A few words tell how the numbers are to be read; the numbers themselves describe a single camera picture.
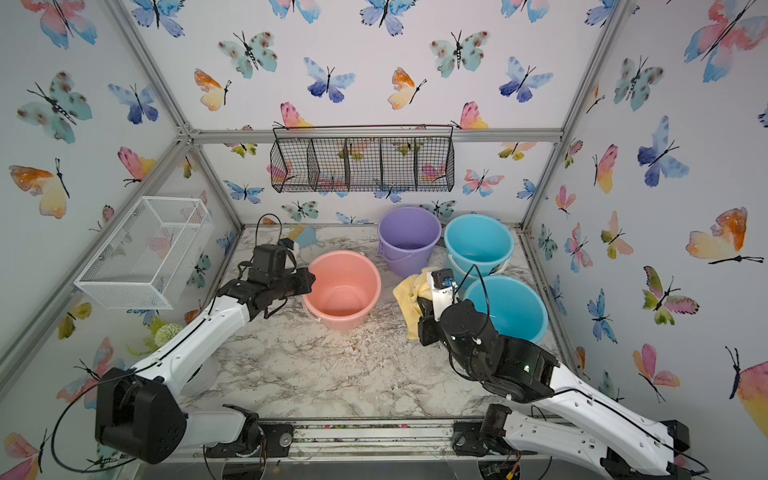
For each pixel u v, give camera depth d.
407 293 0.69
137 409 0.40
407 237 1.03
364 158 0.98
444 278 0.51
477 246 0.93
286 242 0.75
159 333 0.74
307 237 1.18
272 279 0.64
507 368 0.43
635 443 0.40
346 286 0.99
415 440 0.75
